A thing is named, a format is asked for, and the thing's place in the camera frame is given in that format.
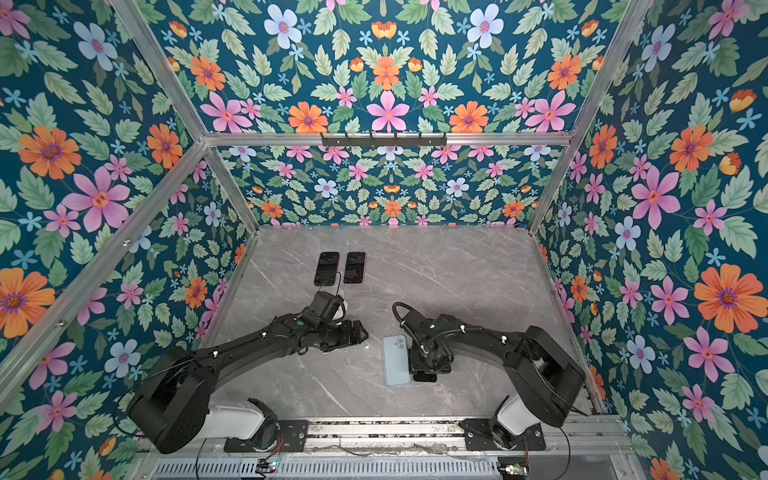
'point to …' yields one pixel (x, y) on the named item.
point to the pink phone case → (355, 269)
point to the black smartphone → (421, 376)
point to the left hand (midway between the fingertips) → (363, 333)
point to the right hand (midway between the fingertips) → (418, 370)
